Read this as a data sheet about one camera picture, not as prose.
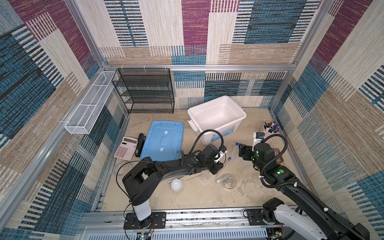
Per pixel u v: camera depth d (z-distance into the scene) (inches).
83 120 36.0
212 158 26.5
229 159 36.9
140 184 18.0
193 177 34.4
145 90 42.9
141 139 39.8
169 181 33.4
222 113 45.3
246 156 27.9
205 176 33.4
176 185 32.9
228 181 31.2
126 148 38.2
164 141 40.8
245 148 27.8
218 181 32.9
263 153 22.6
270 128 37.9
